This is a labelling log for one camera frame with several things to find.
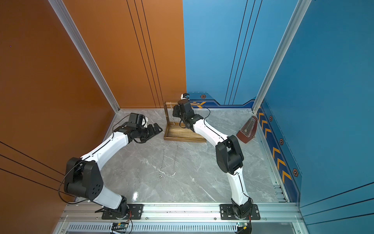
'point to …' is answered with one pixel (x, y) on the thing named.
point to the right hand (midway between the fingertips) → (175, 107)
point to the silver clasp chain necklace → (174, 172)
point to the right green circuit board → (242, 225)
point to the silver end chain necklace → (160, 175)
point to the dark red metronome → (248, 131)
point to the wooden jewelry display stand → (173, 131)
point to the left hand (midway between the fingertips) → (158, 130)
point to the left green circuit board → (121, 225)
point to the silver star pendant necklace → (173, 120)
